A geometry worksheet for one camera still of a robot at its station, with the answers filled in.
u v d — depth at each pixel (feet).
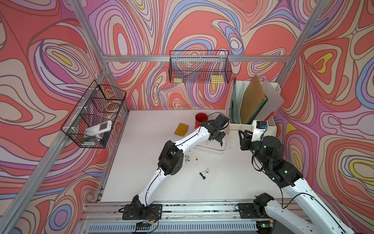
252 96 3.33
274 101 2.76
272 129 3.33
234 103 2.91
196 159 3.03
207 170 2.84
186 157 3.02
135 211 2.08
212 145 3.23
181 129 3.50
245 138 1.95
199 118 3.34
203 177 2.76
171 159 1.92
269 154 1.63
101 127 2.24
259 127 1.83
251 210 2.29
